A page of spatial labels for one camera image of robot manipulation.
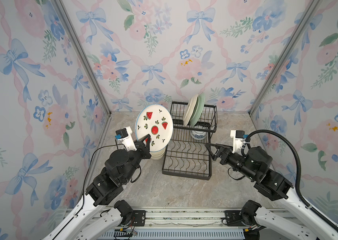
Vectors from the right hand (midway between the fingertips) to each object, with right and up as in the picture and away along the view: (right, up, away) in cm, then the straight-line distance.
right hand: (209, 144), depth 64 cm
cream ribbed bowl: (-24, -9, +24) cm, 35 cm away
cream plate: (-7, +16, +11) cm, 21 cm away
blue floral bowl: (+2, +2, +36) cm, 36 cm away
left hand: (-25, +5, -3) cm, 26 cm away
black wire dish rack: (-6, -11, +31) cm, 34 cm away
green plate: (-3, +16, +11) cm, 20 cm away
